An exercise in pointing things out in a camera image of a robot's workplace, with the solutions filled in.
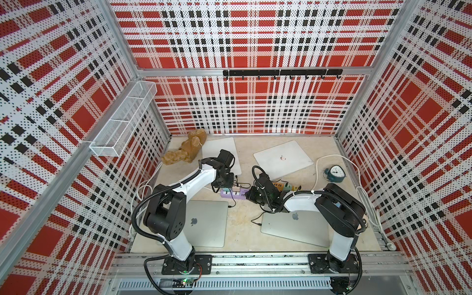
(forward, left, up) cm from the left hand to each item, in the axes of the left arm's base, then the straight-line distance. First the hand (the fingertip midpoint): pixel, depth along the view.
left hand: (230, 183), depth 90 cm
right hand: (-4, -8, -4) cm, 10 cm away
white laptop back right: (+20, -28, -8) cm, 35 cm away
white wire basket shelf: (+22, +61, +13) cm, 66 cm away
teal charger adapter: (-3, +2, 0) cm, 4 cm away
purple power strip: (-4, -3, -4) cm, 7 cm away
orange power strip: (-3, -24, +2) cm, 25 cm away
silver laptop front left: (-17, +11, -6) cm, 21 cm away
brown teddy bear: (+21, +24, +1) cm, 32 cm away
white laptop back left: (+32, +13, -7) cm, 35 cm away
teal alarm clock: (+8, -56, -4) cm, 57 cm away
